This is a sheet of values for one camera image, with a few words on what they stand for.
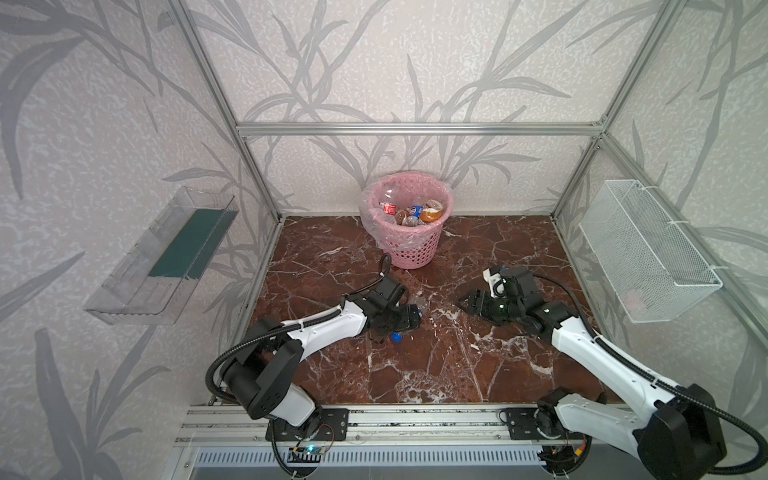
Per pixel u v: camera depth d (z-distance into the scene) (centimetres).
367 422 75
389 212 94
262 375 43
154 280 65
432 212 85
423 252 96
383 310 68
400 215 96
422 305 94
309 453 71
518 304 62
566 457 71
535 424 72
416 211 92
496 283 73
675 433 39
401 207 94
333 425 73
